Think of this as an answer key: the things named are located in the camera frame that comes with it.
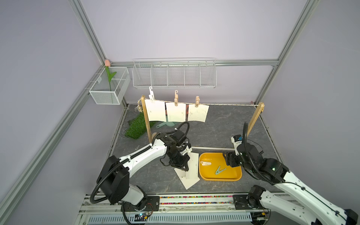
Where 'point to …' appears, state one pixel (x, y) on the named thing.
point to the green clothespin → (218, 171)
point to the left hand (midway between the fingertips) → (187, 170)
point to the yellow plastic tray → (213, 167)
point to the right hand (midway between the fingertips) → (228, 152)
